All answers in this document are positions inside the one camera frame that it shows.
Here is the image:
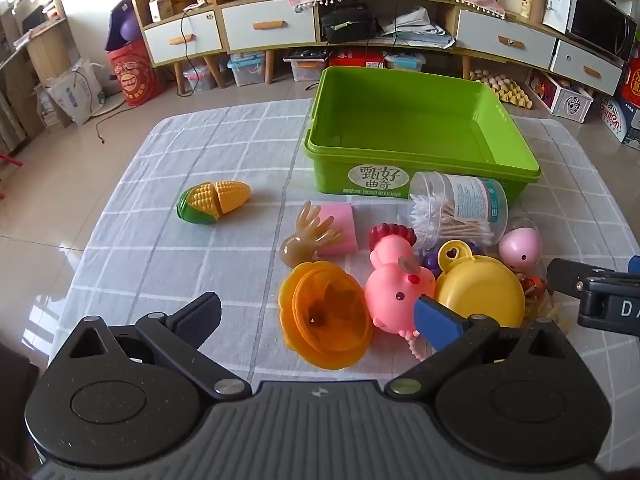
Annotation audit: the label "white drawer with cable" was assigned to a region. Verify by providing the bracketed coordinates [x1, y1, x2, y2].
[144, 10, 223, 66]

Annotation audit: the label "yellow egg tray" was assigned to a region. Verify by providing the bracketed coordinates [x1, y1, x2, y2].
[469, 69, 533, 109]

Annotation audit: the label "purple toy grapes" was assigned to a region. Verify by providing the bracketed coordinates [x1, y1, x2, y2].
[421, 240, 483, 281]

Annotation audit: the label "tan rubber hand toy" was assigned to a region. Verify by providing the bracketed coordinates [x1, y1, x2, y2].
[279, 201, 345, 268]

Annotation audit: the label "wide white drawer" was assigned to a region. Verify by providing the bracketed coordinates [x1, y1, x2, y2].
[221, 4, 317, 53]
[456, 10, 557, 70]

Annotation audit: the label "black bag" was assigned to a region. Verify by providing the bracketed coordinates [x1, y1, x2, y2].
[320, 2, 376, 45]

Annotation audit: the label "small orange toy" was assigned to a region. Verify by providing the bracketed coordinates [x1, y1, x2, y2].
[517, 272, 551, 302]

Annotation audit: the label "pink toy chicken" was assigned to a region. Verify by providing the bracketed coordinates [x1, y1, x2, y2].
[364, 223, 437, 362]

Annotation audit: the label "orange plastic funnel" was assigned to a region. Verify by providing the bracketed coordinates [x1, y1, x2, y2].
[278, 261, 374, 370]

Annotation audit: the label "wooden bookshelf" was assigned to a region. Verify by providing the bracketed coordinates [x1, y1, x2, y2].
[0, 0, 71, 151]

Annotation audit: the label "red gift box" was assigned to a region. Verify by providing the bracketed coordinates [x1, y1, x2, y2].
[620, 55, 640, 108]

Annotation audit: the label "grey checked tablecloth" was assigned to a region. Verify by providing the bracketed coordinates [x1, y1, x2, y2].
[47, 97, 640, 393]

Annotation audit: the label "blue and white carton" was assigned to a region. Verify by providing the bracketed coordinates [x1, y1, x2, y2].
[592, 95, 640, 145]

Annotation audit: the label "white microwave oven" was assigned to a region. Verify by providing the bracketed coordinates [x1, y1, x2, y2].
[542, 0, 638, 64]

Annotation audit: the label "flat red box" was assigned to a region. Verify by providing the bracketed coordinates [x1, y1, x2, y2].
[329, 50, 386, 69]

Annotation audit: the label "toy corn cob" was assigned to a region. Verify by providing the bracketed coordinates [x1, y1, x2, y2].
[176, 180, 252, 224]

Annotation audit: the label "pile of papers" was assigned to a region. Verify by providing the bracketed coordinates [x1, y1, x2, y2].
[377, 7, 456, 51]

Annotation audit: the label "small white drawer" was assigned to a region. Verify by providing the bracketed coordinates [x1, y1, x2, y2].
[550, 40, 623, 96]

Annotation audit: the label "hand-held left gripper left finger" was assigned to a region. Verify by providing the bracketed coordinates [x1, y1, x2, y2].
[67, 291, 252, 402]

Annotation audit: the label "long wooden cabinet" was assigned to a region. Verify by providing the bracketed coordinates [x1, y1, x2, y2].
[125, 0, 632, 98]

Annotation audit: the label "clear storage box blue lid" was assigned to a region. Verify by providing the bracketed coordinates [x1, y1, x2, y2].
[227, 52, 266, 87]

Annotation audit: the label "black floor cable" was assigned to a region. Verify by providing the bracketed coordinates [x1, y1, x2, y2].
[95, 104, 132, 144]

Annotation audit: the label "clear cotton swab jar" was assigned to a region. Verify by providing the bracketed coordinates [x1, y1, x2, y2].
[408, 171, 509, 252]

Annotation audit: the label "pink sponge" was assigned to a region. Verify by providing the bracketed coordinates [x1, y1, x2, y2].
[316, 204, 359, 256]

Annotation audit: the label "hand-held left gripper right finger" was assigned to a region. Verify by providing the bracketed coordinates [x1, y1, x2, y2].
[384, 294, 573, 396]

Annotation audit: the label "pink toy egg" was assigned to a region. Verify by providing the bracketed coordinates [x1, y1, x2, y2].
[498, 216, 542, 268]

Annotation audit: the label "yellow toy pan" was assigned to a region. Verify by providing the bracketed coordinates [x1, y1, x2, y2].
[434, 240, 526, 333]

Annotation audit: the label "red bucket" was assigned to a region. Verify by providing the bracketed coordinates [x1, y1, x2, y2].
[107, 40, 163, 107]

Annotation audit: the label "white woven sack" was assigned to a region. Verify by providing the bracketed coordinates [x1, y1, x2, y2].
[47, 57, 106, 126]

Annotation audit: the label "purple toy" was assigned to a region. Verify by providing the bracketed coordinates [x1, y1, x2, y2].
[105, 0, 146, 52]

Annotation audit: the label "white carton with red print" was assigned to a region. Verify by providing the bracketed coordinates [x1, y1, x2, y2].
[527, 70, 595, 125]

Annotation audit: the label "clear storage box black lid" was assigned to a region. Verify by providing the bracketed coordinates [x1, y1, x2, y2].
[283, 49, 331, 82]

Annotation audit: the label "green plastic bin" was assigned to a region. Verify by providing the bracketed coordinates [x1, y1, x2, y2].
[304, 66, 542, 200]

